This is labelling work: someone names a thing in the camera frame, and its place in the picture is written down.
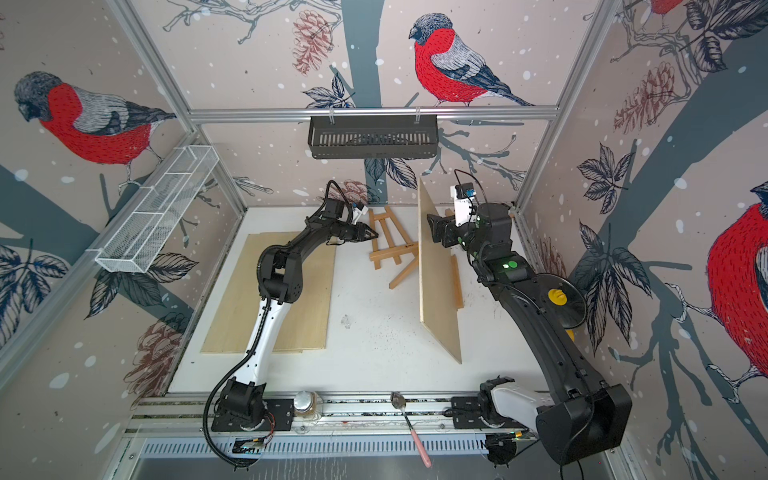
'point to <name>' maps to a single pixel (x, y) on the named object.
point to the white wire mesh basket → (136, 240)
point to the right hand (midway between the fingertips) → (444, 208)
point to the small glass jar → (305, 403)
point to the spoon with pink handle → (399, 401)
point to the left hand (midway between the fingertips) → (379, 230)
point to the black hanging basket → (373, 137)
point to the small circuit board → (250, 446)
